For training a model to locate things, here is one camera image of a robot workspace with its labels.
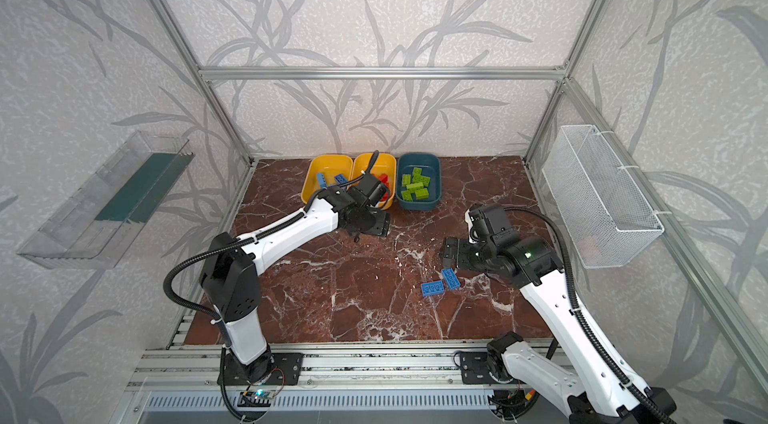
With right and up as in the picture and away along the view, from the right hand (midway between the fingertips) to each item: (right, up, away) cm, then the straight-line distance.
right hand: (455, 243), depth 72 cm
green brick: (-4, +16, +39) cm, 43 cm away
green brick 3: (-11, +11, +34) cm, 37 cm away
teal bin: (-2, +23, +42) cm, 48 cm away
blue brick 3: (-4, -16, +14) cm, 22 cm away
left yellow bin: (-43, +20, +43) cm, 64 cm away
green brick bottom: (-6, +11, +36) cm, 38 cm away
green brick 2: (-8, +14, +37) cm, 40 cm away
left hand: (-18, +5, +14) cm, 24 cm away
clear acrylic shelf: (-80, +5, -8) cm, 81 cm away
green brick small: (-12, +16, +39) cm, 44 cm away
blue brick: (-44, +17, +40) cm, 62 cm away
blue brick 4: (+1, -14, +15) cm, 20 cm away
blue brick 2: (-37, +16, +39) cm, 56 cm away
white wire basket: (+30, +7, -12) cm, 33 cm away
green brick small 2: (-7, +19, +42) cm, 47 cm away
